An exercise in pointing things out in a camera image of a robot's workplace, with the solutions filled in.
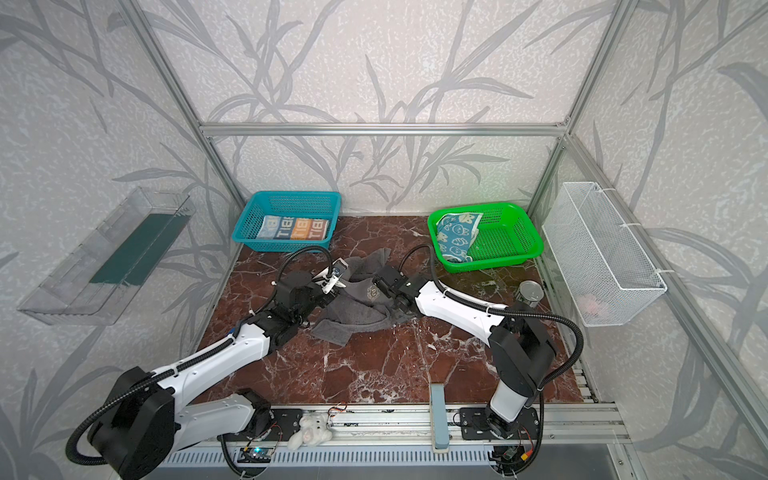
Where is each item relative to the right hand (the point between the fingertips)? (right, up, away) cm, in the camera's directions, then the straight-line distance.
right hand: (410, 298), depth 87 cm
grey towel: (-14, -2, -1) cm, 14 cm away
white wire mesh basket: (+40, +10, -26) cm, 49 cm away
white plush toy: (-23, -28, -18) cm, 40 cm away
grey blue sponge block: (+7, -27, -18) cm, 33 cm away
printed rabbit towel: (-45, +22, +28) cm, 57 cm away
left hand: (-21, +11, -4) cm, 25 cm away
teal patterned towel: (+18, +20, +24) cm, 36 cm away
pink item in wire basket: (+44, +1, -14) cm, 47 cm away
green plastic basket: (+38, +19, +27) cm, 50 cm away
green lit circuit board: (-38, -35, -16) cm, 54 cm away
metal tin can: (+38, +1, +4) cm, 38 cm away
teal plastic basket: (-41, +32, +31) cm, 60 cm away
